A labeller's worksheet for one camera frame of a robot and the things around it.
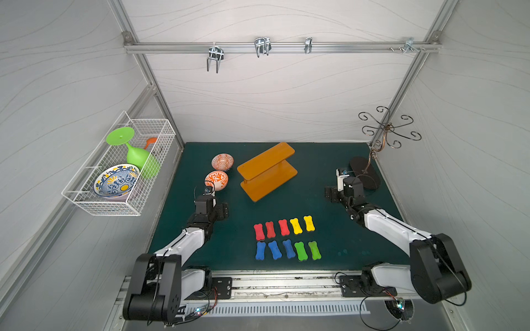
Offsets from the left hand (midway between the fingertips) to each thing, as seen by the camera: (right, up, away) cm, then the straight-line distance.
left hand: (216, 204), depth 91 cm
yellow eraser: (+35, -9, -4) cm, 37 cm away
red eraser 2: (+25, -11, -5) cm, 27 cm away
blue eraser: (+20, -16, -8) cm, 27 cm away
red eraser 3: (+30, -10, -5) cm, 32 cm away
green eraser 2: (+42, -16, -10) cm, 46 cm away
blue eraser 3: (+31, -15, -9) cm, 36 cm away
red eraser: (+19, -11, -5) cm, 22 cm away
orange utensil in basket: (-22, +28, -12) cm, 37 cm away
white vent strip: (+27, -32, -20) cm, 46 cm away
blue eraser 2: (+26, -17, -11) cm, 33 cm away
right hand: (+54, +9, 0) cm, 55 cm away
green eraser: (+37, -18, -11) cm, 42 cm away
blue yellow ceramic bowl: (-23, +13, -28) cm, 39 cm away
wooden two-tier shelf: (+23, +15, +2) cm, 27 cm away
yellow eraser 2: (+41, -8, -2) cm, 42 cm away
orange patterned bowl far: (-2, +19, +20) cm, 28 cm away
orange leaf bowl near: (-2, +11, +11) cm, 16 cm away
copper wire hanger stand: (+72, +32, -7) cm, 80 cm away
